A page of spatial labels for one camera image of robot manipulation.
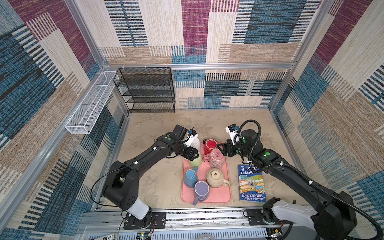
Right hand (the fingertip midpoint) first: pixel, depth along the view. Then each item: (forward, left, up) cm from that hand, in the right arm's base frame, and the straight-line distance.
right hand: (223, 145), depth 79 cm
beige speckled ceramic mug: (-14, +5, -9) cm, 17 cm away
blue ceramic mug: (-13, +17, -8) cm, 23 cm away
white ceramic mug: (+7, +14, -8) cm, 17 cm away
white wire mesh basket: (+6, +66, +16) cm, 69 cm away
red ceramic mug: (+6, +6, -8) cm, 12 cm away
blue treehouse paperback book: (-15, -15, -16) cm, 27 cm away
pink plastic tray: (-19, +19, -17) cm, 32 cm away
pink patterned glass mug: (-4, +3, -7) cm, 9 cm away
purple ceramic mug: (-19, +12, -10) cm, 25 cm away
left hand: (+1, +15, -7) cm, 17 cm away
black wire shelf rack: (+49, +48, -1) cm, 69 cm away
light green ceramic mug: (-3, +14, -12) cm, 19 cm away
